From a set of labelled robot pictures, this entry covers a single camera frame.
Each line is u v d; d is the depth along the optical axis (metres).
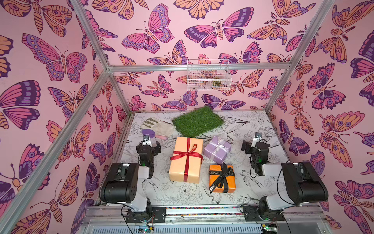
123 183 0.46
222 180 0.77
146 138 0.80
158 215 0.73
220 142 0.92
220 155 0.88
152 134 1.06
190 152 0.81
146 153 0.70
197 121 1.09
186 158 0.80
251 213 0.73
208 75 0.95
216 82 0.94
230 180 0.78
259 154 0.71
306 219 0.73
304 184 0.45
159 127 1.12
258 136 0.80
